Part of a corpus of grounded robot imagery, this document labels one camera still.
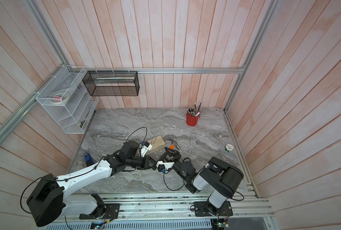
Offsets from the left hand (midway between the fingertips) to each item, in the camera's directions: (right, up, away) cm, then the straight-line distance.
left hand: (157, 167), depth 76 cm
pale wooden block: (-1, +10, +22) cm, 24 cm away
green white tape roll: (+48, +7, +20) cm, 52 cm away
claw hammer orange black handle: (+9, +11, +12) cm, 19 cm away
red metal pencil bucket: (+25, +26, +36) cm, 51 cm away
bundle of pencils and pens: (+23, +32, +22) cm, 45 cm away
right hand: (+5, +9, +7) cm, 12 cm away
